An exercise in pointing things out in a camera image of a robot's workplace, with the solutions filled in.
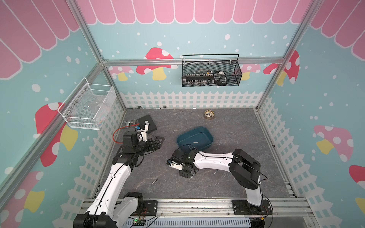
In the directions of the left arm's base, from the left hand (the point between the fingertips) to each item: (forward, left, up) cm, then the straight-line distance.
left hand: (158, 141), depth 80 cm
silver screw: (+10, -22, -18) cm, 30 cm away
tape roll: (+36, -34, -17) cm, 52 cm away
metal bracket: (+26, +30, -16) cm, 43 cm away
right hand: (-9, -15, -18) cm, 25 cm away
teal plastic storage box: (+15, -26, -18) cm, 34 cm away
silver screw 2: (+6, -21, -18) cm, 28 cm away
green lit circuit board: (-36, +8, -20) cm, 42 cm away
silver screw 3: (-16, +2, -18) cm, 24 cm away
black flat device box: (+24, +11, -17) cm, 32 cm away
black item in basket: (+38, -36, +17) cm, 55 cm away
